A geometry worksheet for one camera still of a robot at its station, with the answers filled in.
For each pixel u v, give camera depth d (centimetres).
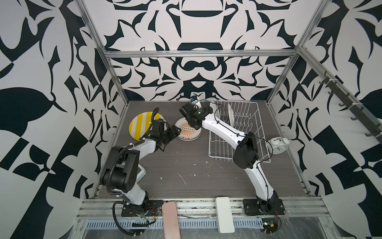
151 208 72
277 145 85
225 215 69
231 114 96
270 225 71
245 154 56
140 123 107
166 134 82
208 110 79
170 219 69
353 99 60
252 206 74
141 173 81
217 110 105
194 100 79
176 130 86
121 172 46
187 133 101
